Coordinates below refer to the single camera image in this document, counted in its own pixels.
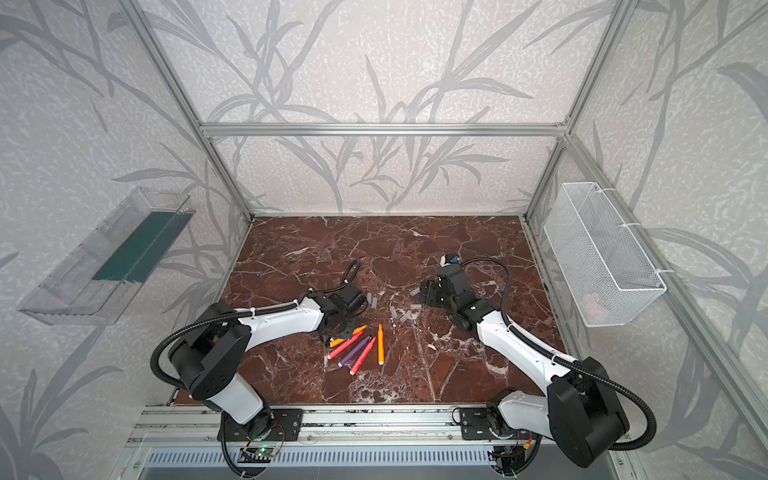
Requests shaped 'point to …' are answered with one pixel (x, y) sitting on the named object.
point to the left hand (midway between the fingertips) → (345, 330)
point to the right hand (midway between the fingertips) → (428, 284)
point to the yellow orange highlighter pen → (380, 345)
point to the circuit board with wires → (257, 454)
